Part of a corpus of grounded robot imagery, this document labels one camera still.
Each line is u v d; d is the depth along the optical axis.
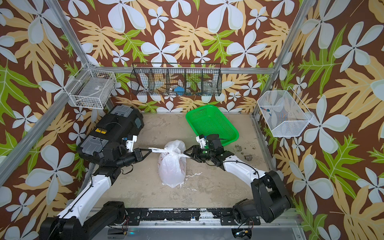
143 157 0.74
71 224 0.39
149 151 0.78
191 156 0.74
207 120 1.14
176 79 0.96
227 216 0.74
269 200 0.42
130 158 0.70
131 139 0.73
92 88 0.86
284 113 0.85
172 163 0.77
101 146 0.80
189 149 0.78
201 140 0.80
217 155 0.66
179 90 0.95
